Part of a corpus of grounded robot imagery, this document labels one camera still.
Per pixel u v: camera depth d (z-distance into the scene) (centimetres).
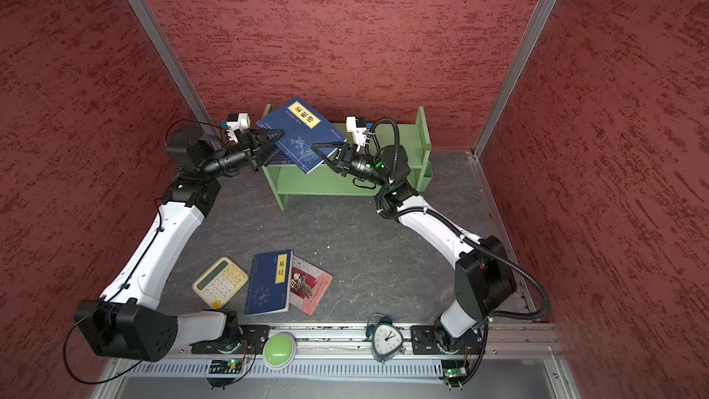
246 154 58
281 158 62
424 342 74
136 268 42
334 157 63
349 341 76
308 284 84
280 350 71
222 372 73
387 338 71
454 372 70
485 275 43
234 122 63
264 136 63
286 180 94
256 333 76
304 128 63
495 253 44
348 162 59
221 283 83
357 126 63
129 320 38
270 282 83
